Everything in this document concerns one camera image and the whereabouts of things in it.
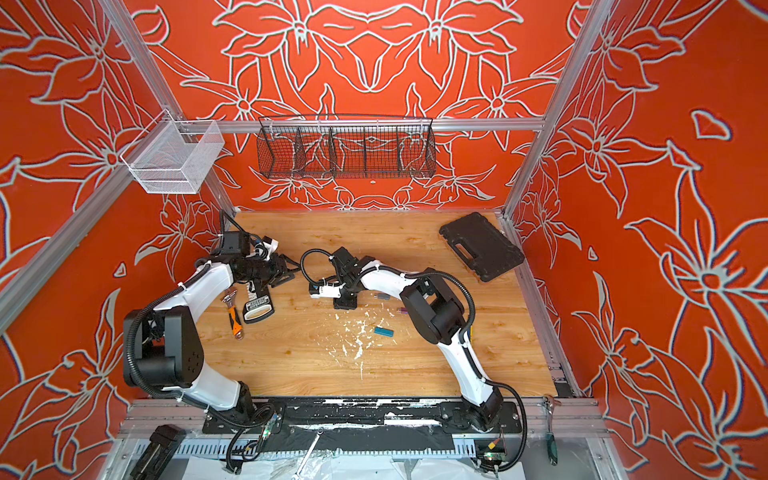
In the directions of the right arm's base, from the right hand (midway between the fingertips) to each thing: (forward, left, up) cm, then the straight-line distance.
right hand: (336, 294), depth 95 cm
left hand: (+2, +10, +12) cm, 16 cm away
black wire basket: (+41, -2, +29) cm, 50 cm away
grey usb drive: (0, -16, 0) cm, 16 cm away
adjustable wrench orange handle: (-8, +31, +1) cm, 32 cm away
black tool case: (+18, -51, +3) cm, 54 cm away
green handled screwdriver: (-40, -56, -1) cm, 68 cm away
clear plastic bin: (+30, +51, +32) cm, 68 cm away
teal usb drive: (-12, -16, -1) cm, 20 cm away
